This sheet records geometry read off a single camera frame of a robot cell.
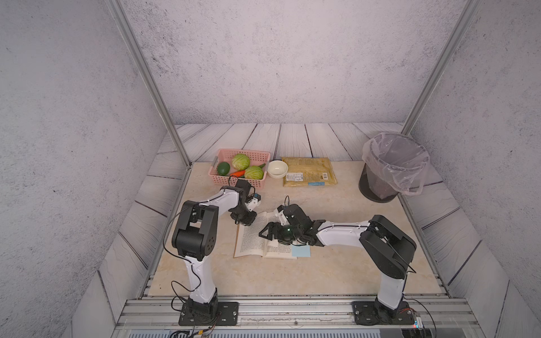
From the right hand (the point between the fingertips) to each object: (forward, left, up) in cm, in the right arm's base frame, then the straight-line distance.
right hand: (264, 238), depth 84 cm
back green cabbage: (+43, +15, 0) cm, 46 cm away
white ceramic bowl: (+42, -5, -4) cm, 42 cm away
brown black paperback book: (0, +6, -5) cm, 8 cm away
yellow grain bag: (+41, -21, -6) cm, 47 cm away
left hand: (+11, +7, -7) cm, 15 cm away
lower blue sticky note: (-3, -16, -6) cm, 17 cm away
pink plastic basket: (+50, +26, -1) cm, 56 cm away
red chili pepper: (+39, +16, -4) cm, 42 cm away
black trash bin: (+29, -48, -5) cm, 56 cm away
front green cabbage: (+36, +7, 0) cm, 36 cm away
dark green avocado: (+41, +25, -2) cm, 48 cm away
